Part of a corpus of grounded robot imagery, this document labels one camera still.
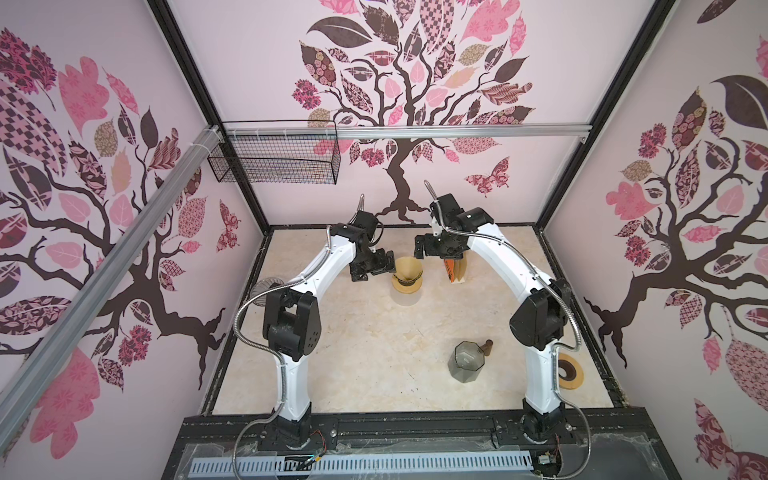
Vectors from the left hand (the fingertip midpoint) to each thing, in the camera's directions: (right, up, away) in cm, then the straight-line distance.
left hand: (381, 275), depth 89 cm
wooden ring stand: (+54, -28, -8) cm, 61 cm away
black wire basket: (-34, +40, +5) cm, 53 cm away
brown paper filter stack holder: (+25, +2, +11) cm, 28 cm away
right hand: (+14, +8, 0) cm, 17 cm away
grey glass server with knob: (+27, -26, +1) cm, 37 cm away
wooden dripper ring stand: (+8, -5, +3) cm, 10 cm away
